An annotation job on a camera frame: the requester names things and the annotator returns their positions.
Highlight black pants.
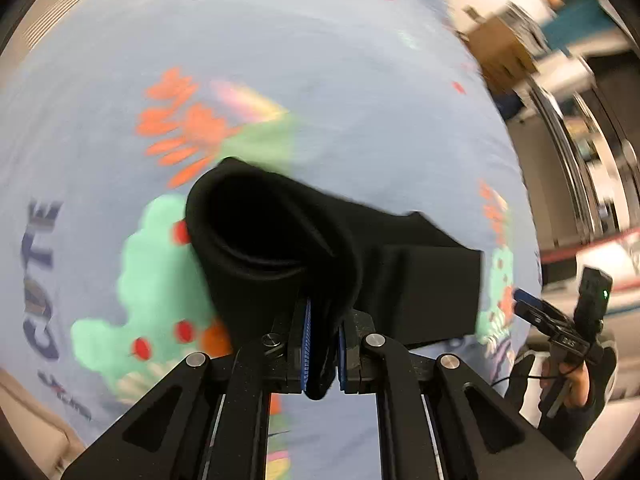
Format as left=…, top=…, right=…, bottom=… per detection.
left=184, top=158, right=483, bottom=400

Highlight right hand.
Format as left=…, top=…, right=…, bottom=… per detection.
left=539, top=359, right=590, bottom=410

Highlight desk with glass edge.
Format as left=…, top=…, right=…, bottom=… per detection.
left=506, top=53, right=639, bottom=252

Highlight white printer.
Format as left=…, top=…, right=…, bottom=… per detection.
left=498, top=2, right=547, bottom=47

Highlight teal curtain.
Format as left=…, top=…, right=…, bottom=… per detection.
left=541, top=0, right=628, bottom=56

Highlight blue patterned bed sheet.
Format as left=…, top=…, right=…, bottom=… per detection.
left=1, top=0, right=538, bottom=479

